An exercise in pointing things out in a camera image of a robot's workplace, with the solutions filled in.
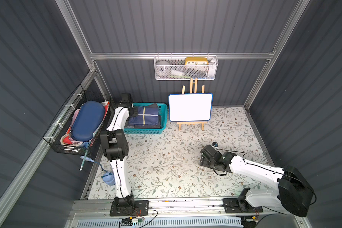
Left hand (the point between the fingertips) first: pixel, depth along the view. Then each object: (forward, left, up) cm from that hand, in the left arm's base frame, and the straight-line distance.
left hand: (133, 112), depth 100 cm
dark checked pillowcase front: (-9, -16, -6) cm, 19 cm away
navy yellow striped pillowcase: (-1, -9, -3) cm, 9 cm away
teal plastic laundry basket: (+4, -21, -4) cm, 21 cm away
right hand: (-33, -49, -9) cm, 60 cm away
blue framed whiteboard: (-1, -40, +6) cm, 41 cm away
